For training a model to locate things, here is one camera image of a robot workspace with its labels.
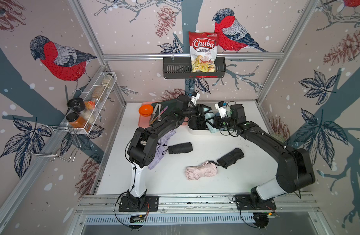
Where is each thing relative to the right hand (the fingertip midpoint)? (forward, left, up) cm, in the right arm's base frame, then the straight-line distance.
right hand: (208, 118), depth 86 cm
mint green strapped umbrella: (-7, -1, 0) cm, 7 cm away
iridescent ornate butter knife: (+10, +39, -17) cm, 44 cm away
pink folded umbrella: (-27, +7, -14) cm, 32 cm away
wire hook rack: (-28, +62, +9) cm, 69 cm away
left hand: (+3, -2, +6) cm, 7 cm away
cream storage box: (+6, +5, -15) cm, 17 cm away
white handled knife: (+20, +40, -17) cm, 48 cm away
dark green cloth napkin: (+22, +34, -17) cm, 44 cm away
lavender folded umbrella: (-12, +30, -17) cm, 36 cm away
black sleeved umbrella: (-18, -13, -16) cm, 27 cm away
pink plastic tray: (+9, +45, -16) cm, 49 cm away
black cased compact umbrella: (-12, +15, -15) cm, 24 cm away
